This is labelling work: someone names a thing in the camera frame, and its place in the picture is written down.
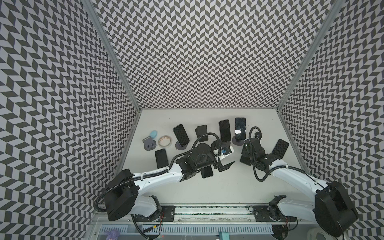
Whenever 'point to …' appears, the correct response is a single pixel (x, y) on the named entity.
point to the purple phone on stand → (225, 129)
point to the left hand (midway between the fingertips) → (229, 152)
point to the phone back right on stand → (240, 124)
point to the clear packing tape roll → (165, 141)
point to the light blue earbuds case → (153, 134)
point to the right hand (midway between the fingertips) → (249, 150)
